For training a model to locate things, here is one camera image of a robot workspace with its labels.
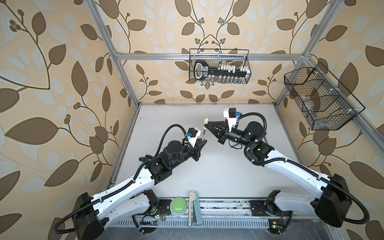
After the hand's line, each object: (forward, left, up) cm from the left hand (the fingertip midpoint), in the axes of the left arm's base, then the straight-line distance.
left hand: (206, 139), depth 68 cm
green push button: (-23, +13, -27) cm, 38 cm away
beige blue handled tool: (-20, +5, -24) cm, 31 cm away
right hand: (+2, 0, +8) cm, 8 cm away
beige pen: (+1, +1, +7) cm, 7 cm away
